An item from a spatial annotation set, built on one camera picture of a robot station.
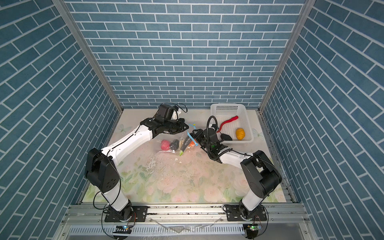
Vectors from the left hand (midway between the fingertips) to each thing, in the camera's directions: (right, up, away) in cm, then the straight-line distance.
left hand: (189, 126), depth 83 cm
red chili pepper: (+29, +4, +29) cm, 42 cm away
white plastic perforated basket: (+25, +11, +33) cm, 43 cm away
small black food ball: (-10, -11, +8) cm, 17 cm away
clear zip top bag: (-8, -12, +11) cm, 18 cm away
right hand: (+1, -3, +6) cm, 7 cm away
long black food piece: (-3, -10, +7) cm, 13 cm away
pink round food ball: (-16, -12, +11) cm, 23 cm away
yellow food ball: (+33, -6, +17) cm, 37 cm away
